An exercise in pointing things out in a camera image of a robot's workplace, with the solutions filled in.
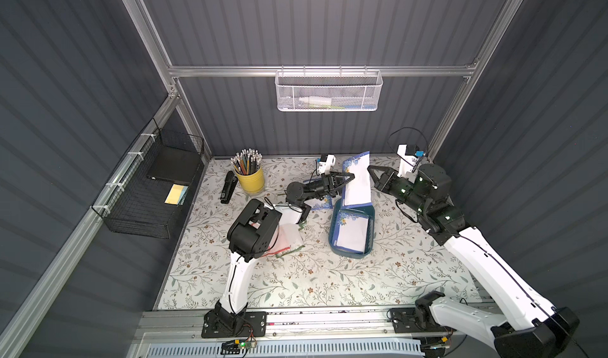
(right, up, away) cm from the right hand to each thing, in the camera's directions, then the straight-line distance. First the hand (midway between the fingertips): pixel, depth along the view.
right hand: (369, 169), depth 67 cm
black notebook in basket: (-63, +2, +13) cm, 64 cm away
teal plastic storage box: (+7, -16, +30) cm, 35 cm away
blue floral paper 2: (0, -24, +27) cm, 36 cm away
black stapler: (-54, -5, +42) cm, 69 cm away
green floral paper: (-23, -26, +25) cm, 43 cm away
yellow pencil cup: (-42, -5, +34) cm, 54 cm away
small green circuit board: (-40, -54, +4) cm, 67 cm away
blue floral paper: (-2, -6, +6) cm, 9 cm away
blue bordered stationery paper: (-10, -14, +35) cm, 39 cm away
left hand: (-3, -5, +5) cm, 7 cm away
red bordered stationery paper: (-28, -28, +24) cm, 46 cm away
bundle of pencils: (-44, +4, +32) cm, 54 cm away
